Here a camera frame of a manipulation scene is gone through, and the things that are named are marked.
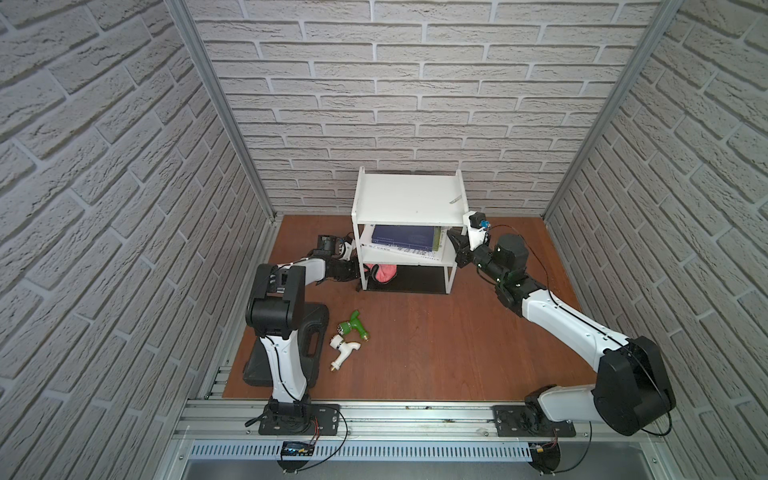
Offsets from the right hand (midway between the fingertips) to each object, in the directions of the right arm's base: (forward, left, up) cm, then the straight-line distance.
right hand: (454, 231), depth 80 cm
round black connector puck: (-50, -16, -28) cm, 59 cm away
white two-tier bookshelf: (+4, +13, +8) cm, 16 cm away
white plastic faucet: (-21, +33, -25) cm, 47 cm away
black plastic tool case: (-15, +43, -20) cm, 49 cm away
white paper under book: (-1, +12, -8) cm, 14 cm away
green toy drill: (-15, +30, -23) cm, 41 cm away
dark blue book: (+4, +10, -6) cm, 12 cm away
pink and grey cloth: (+2, +20, -22) cm, 30 cm away
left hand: (+6, +29, -22) cm, 37 cm away
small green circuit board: (-45, +44, -27) cm, 68 cm away
